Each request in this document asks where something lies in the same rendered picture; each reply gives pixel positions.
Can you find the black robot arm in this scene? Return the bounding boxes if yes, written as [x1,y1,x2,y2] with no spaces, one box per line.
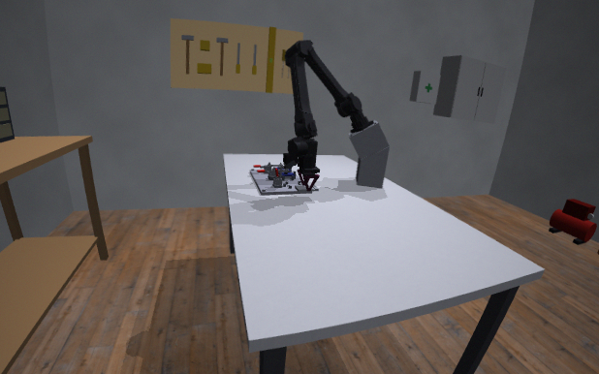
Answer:
[283,40,374,169]

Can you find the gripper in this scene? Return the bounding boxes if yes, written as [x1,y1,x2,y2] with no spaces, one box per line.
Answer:
[297,154,320,191]

